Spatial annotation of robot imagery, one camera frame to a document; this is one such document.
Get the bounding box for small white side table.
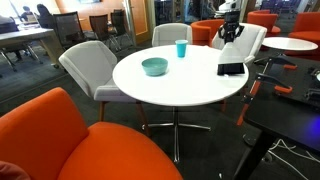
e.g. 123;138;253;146
262;37;318;51

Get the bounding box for grey chair behind table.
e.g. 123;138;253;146
59;41;144;121

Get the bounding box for black office chair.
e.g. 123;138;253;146
53;11;96;49

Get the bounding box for orange armchair far right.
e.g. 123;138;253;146
285;12;320;60

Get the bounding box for black clamp orange handles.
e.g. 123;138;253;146
236;56;297;126

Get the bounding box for wooden long table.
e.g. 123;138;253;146
0;28;64;68

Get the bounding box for grey chair right of table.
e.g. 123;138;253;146
152;23;193;47

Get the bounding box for blue plastic cup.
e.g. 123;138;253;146
175;40;188;58

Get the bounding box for white brush black handle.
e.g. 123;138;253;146
217;42;244;75

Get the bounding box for orange armchair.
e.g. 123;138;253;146
285;12;320;60
0;87;182;180

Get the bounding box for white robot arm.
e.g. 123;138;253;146
215;0;244;43

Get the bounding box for teal bowl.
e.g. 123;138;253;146
141;57;168;76

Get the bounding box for salmon cloth on armchair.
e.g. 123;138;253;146
0;161;31;180

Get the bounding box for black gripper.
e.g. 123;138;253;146
218;11;244;43

